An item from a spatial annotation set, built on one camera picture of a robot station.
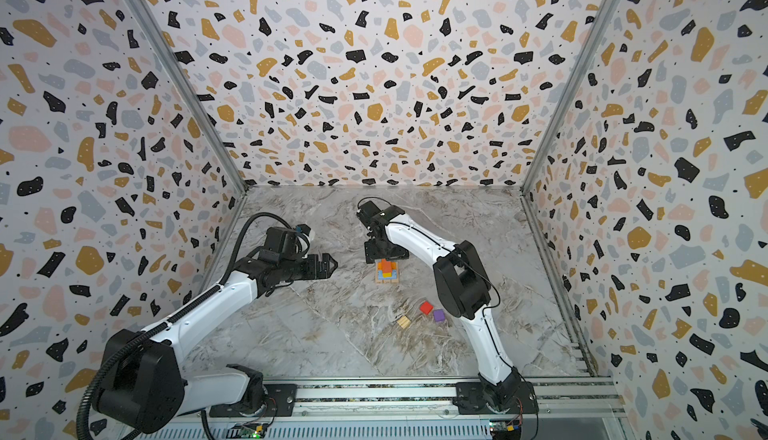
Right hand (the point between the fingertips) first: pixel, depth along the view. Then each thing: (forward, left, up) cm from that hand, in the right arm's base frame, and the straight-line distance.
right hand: (378, 252), depth 94 cm
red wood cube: (-14, -15, -8) cm, 22 cm away
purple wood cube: (-17, -19, -7) cm, 26 cm away
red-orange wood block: (-4, -3, -1) cm, 5 cm away
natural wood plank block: (-6, -3, -7) cm, 10 cm away
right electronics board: (-44, -33, -8) cm, 56 cm away
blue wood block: (-6, -1, -6) cm, 8 cm away
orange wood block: (-3, 0, -4) cm, 5 cm away
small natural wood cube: (-20, -9, -6) cm, 22 cm away
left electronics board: (-45, +28, -6) cm, 54 cm away
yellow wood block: (-5, -3, -4) cm, 7 cm away
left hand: (-7, +14, +7) cm, 17 cm away
